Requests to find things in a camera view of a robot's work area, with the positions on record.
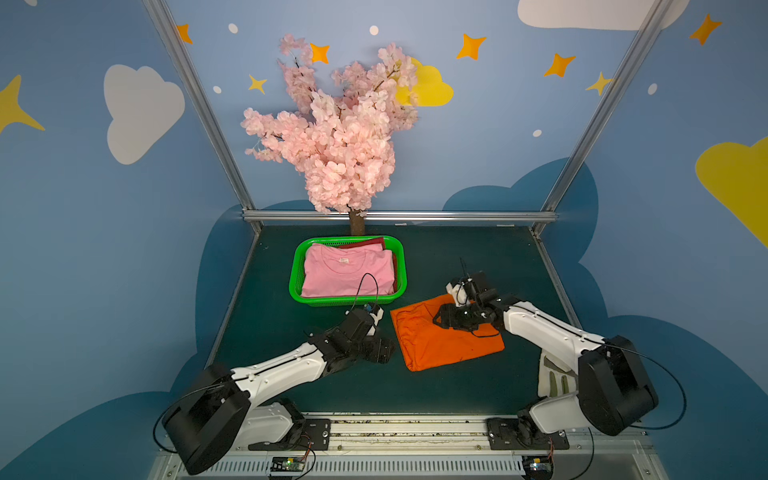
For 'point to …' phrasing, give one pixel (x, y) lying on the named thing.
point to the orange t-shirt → (426, 344)
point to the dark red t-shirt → (369, 242)
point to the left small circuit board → (286, 464)
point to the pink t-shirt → (358, 270)
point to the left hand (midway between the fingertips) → (386, 339)
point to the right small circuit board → (537, 467)
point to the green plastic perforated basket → (391, 242)
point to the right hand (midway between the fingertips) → (444, 317)
